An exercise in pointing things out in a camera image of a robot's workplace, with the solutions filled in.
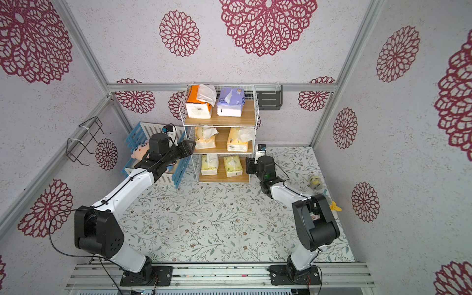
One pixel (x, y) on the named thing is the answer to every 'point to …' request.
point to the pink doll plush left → (139, 151)
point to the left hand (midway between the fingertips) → (192, 144)
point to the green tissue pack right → (233, 166)
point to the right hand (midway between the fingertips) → (253, 159)
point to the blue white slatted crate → (143, 131)
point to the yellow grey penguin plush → (315, 183)
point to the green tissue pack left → (209, 164)
